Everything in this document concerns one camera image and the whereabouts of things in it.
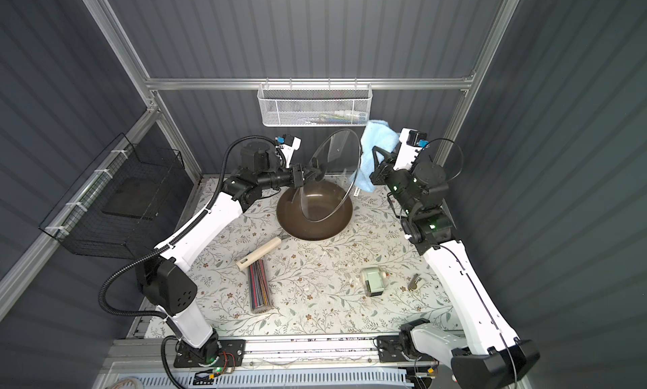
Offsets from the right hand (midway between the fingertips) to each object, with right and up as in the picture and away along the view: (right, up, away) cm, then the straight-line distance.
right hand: (380, 147), depth 61 cm
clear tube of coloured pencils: (-36, -42, +20) cm, 59 cm away
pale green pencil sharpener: (+2, -40, +23) cm, 46 cm away
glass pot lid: (-9, +3, +25) cm, 27 cm away
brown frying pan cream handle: (-26, -23, +37) cm, 51 cm away
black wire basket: (-76, -15, +12) cm, 78 cm away
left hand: (-15, -5, +11) cm, 19 cm away
